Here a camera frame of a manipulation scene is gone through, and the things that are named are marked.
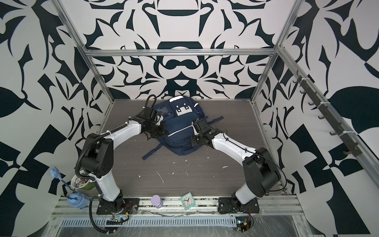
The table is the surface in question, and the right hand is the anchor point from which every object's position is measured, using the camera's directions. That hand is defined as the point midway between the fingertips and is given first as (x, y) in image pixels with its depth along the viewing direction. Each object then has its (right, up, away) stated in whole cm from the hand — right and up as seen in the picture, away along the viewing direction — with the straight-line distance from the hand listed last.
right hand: (192, 137), depth 89 cm
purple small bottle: (-17, -27, -20) cm, 37 cm away
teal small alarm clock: (-3, -30, -14) cm, 33 cm away
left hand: (-16, +4, +4) cm, 17 cm away
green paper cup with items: (-53, -20, -17) cm, 59 cm away
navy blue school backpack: (-11, +13, +10) cm, 20 cm away
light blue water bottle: (-53, -27, -19) cm, 63 cm away
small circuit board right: (+23, -38, -18) cm, 48 cm away
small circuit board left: (-38, -38, -16) cm, 56 cm away
